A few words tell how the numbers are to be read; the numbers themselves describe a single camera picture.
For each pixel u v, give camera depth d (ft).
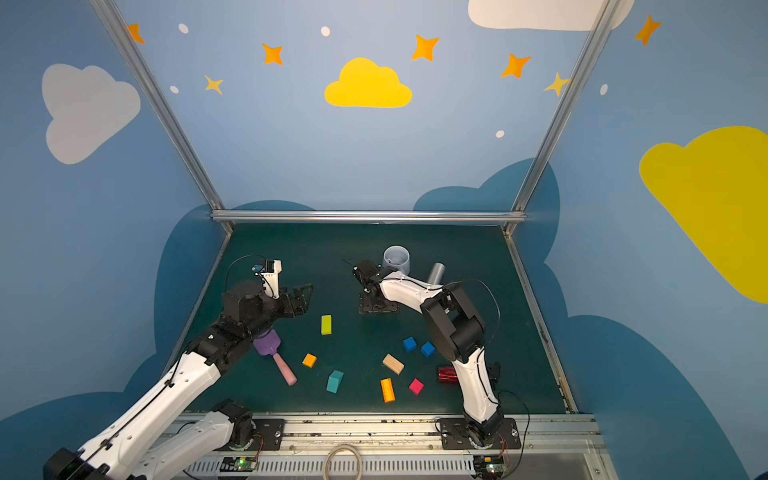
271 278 2.22
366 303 2.95
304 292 2.28
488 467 2.34
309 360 2.83
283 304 2.20
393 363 2.82
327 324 3.05
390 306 2.89
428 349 2.85
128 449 1.33
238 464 2.31
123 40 2.37
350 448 2.35
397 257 3.50
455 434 2.46
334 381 2.69
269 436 2.43
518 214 3.84
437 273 3.42
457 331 1.77
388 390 2.67
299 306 2.26
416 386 2.69
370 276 2.50
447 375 2.73
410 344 2.90
